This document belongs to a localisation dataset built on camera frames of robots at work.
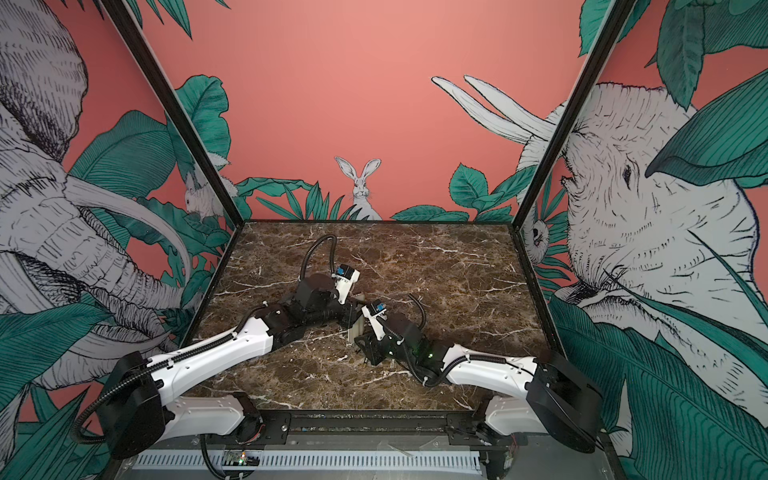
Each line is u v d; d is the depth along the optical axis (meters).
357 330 0.76
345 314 0.69
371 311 0.70
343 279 0.70
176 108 0.86
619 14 0.69
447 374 0.55
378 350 0.69
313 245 1.14
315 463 0.70
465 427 0.74
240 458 0.70
